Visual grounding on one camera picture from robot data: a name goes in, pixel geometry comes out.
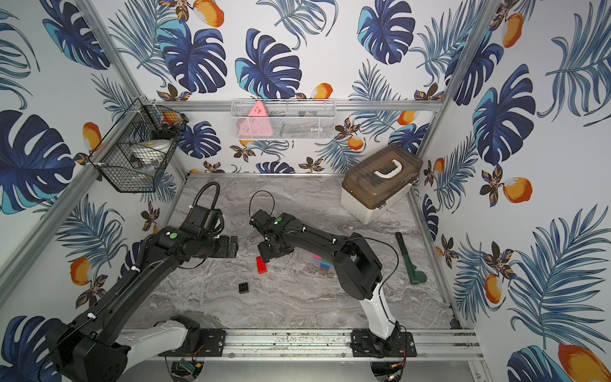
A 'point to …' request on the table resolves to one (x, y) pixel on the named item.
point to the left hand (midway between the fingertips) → (224, 243)
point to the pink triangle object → (256, 125)
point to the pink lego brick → (317, 257)
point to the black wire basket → (114, 158)
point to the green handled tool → (415, 276)
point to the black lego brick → (243, 288)
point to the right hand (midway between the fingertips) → (272, 254)
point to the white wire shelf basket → (284, 119)
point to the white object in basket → (151, 152)
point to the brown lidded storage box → (382, 177)
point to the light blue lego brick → (326, 263)
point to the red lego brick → (262, 267)
